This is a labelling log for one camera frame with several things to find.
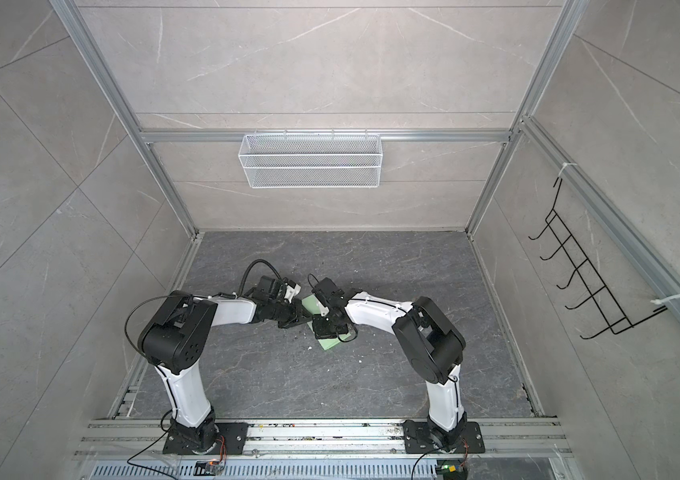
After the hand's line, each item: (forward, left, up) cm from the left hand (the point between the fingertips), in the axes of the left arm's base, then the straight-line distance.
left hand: (313, 311), depth 95 cm
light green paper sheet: (+2, +1, 0) cm, 3 cm away
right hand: (-7, -2, 0) cm, 8 cm away
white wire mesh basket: (+43, -1, +28) cm, 51 cm away
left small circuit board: (-40, +24, -2) cm, 47 cm away
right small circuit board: (-43, -34, -1) cm, 55 cm away
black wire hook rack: (-16, -65, +31) cm, 74 cm away
